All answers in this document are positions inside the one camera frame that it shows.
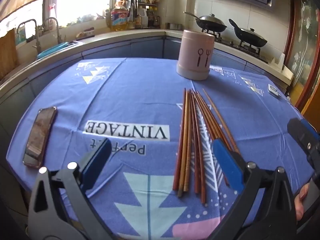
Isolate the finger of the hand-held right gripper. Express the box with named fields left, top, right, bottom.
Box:
left=287, top=117, right=320, bottom=173

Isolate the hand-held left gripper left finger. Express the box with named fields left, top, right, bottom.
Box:
left=27, top=137, right=113, bottom=240

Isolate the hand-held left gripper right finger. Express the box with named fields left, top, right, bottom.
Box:
left=212, top=138, right=298, bottom=240

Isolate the bundle of wooden chopsticks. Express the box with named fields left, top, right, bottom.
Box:
left=172, top=88, right=240, bottom=204

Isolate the pink utensil holder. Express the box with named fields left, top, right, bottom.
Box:
left=176, top=29, right=215, bottom=81

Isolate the person's right hand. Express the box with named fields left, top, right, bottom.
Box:
left=294, top=184, right=311, bottom=220

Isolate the small white device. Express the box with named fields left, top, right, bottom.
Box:
left=267, top=84, right=280, bottom=98

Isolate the smartphone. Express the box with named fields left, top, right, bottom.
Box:
left=22, top=106, right=58, bottom=168

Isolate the blue printed tablecloth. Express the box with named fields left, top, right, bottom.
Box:
left=5, top=57, right=315, bottom=240

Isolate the white plastic stand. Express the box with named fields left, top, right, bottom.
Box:
left=272, top=52, right=287, bottom=70

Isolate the gas stove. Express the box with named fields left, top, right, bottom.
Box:
left=207, top=30, right=269, bottom=63

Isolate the black frying pan with lid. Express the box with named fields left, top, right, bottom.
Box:
left=229, top=19, right=268, bottom=48

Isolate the blue plastic basin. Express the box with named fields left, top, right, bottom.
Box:
left=37, top=41, right=84, bottom=58

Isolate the kitchen countertop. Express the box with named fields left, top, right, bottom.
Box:
left=0, top=27, right=294, bottom=88

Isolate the wooden cutting board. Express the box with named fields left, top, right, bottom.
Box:
left=0, top=29, right=19, bottom=80

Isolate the curved steel faucet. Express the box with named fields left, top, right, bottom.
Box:
left=41, top=17, right=62, bottom=44

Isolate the angular steel faucet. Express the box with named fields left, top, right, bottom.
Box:
left=16, top=19, right=42, bottom=53

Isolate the wok with steel lid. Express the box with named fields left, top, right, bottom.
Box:
left=183, top=11, right=227, bottom=33

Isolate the cooking oil bottle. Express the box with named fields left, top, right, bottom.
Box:
left=110, top=0, right=128, bottom=32

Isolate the white plastic jug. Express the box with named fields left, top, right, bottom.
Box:
left=137, top=9, right=148, bottom=28

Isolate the metal spice rack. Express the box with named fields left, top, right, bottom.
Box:
left=137, top=1, right=162, bottom=29

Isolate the glass door with wooden frame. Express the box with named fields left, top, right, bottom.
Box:
left=285, top=0, right=320, bottom=115

